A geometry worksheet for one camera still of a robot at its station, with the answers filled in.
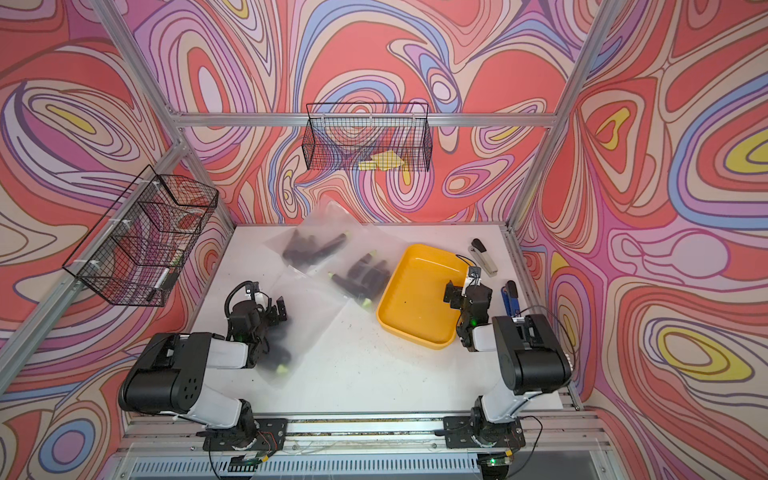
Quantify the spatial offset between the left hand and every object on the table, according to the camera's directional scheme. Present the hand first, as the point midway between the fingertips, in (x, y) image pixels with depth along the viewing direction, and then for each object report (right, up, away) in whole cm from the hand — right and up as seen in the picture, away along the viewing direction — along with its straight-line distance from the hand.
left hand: (270, 300), depth 94 cm
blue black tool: (+78, 0, +1) cm, 78 cm away
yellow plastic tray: (+46, -2, +1) cm, 46 cm away
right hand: (+63, +3, +2) cm, 63 cm away
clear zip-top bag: (+11, -3, +6) cm, 13 cm away
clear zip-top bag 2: (+38, +17, +19) cm, 45 cm away
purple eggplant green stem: (+14, +17, +15) cm, 27 cm away
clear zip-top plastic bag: (+13, +24, +24) cm, 37 cm away
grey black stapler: (+72, +14, +12) cm, 74 cm away
